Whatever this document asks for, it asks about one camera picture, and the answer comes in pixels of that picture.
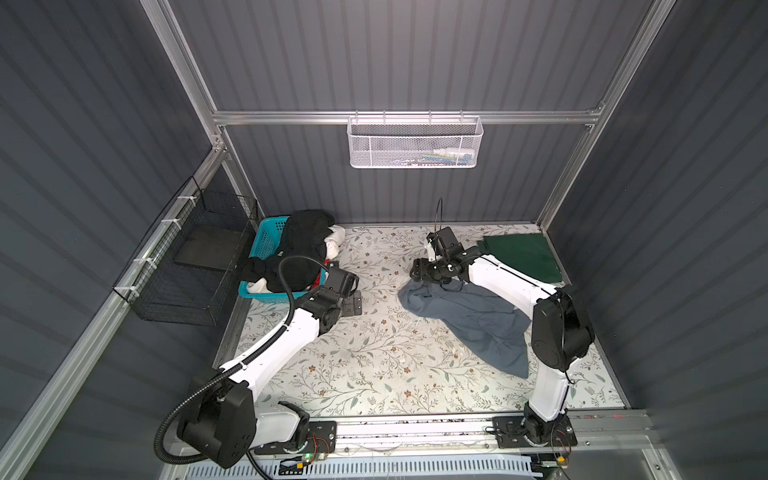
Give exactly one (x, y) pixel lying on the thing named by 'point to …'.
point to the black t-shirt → (298, 265)
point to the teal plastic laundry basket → (266, 242)
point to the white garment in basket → (261, 285)
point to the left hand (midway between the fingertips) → (341, 299)
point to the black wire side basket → (186, 267)
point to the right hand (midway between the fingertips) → (421, 274)
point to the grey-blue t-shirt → (496, 327)
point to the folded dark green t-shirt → (527, 252)
